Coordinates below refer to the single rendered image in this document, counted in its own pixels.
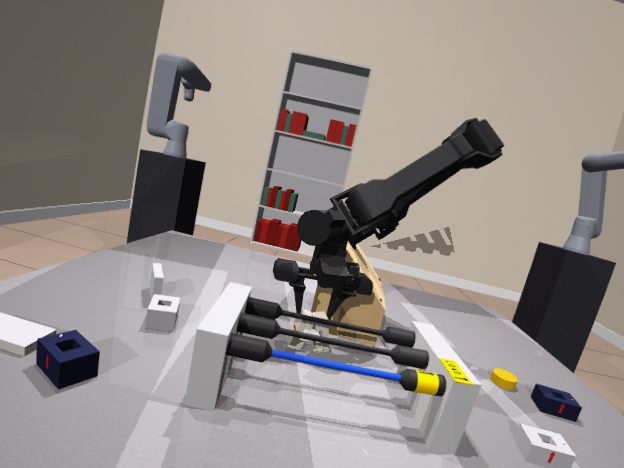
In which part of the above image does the white flat bar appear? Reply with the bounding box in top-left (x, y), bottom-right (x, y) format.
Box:
top-left (0, 313), bottom-right (57, 357)

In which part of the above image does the yellow short cylinder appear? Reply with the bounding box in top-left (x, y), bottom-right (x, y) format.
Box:
top-left (491, 369), bottom-right (518, 390)

